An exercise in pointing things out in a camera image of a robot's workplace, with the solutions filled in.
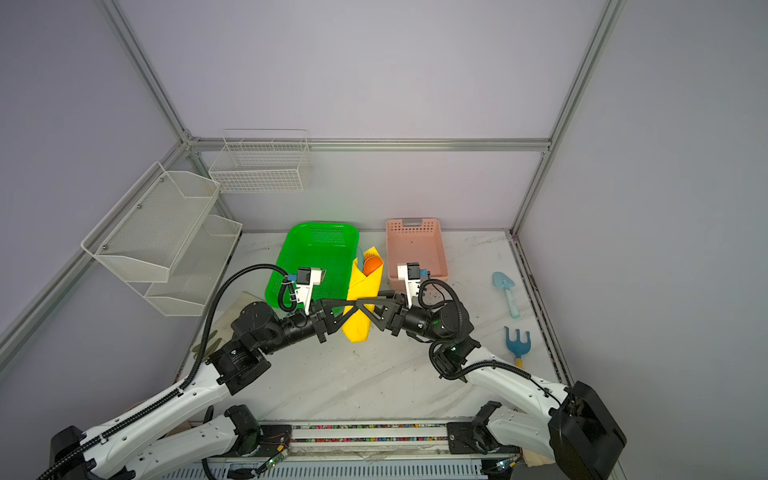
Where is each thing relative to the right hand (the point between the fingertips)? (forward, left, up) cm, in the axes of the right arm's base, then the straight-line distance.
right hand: (358, 306), depth 60 cm
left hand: (+1, 0, -1) cm, 2 cm away
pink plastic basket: (+51, -14, -34) cm, 63 cm away
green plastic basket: (+46, +24, -31) cm, 61 cm away
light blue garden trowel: (+31, -45, -34) cm, 64 cm away
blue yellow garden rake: (+6, -44, -34) cm, 56 cm away
